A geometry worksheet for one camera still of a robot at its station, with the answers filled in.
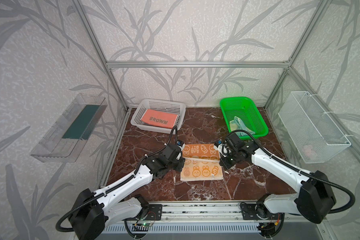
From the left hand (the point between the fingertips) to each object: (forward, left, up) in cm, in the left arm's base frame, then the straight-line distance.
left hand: (184, 155), depth 81 cm
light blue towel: (+28, -36, -8) cm, 46 cm away
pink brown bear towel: (+35, +20, -11) cm, 42 cm away
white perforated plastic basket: (+52, +19, -13) cm, 57 cm away
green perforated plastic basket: (+47, -47, -11) cm, 67 cm away
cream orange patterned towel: (+1, -11, -12) cm, 16 cm away
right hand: (0, -21, -3) cm, 21 cm away
